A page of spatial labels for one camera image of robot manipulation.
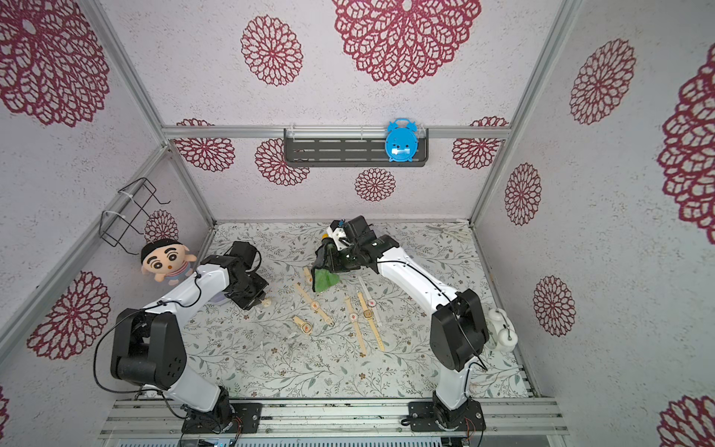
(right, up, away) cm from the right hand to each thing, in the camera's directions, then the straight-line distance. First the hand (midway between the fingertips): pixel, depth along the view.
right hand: (322, 261), depth 82 cm
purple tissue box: (-4, +9, +35) cm, 37 cm away
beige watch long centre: (+9, -19, +10) cm, 23 cm away
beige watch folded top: (-8, -5, +19) cm, 21 cm away
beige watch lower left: (-7, -21, +7) cm, 24 cm away
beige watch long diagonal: (-4, -16, +13) cm, 21 cm away
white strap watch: (+15, -15, +15) cm, 26 cm away
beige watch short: (-18, -13, +4) cm, 22 cm away
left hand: (-19, -12, +7) cm, 24 cm away
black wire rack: (-55, +15, -2) cm, 57 cm away
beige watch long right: (+14, -18, +10) cm, 25 cm away
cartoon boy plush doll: (-47, 0, +1) cm, 47 cm away
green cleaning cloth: (+1, -5, -3) cm, 6 cm away
